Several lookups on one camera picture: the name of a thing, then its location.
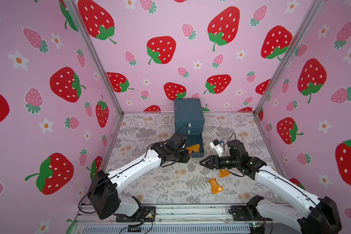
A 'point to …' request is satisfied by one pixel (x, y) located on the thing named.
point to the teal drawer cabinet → (189, 120)
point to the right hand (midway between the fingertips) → (205, 161)
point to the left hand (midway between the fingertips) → (190, 156)
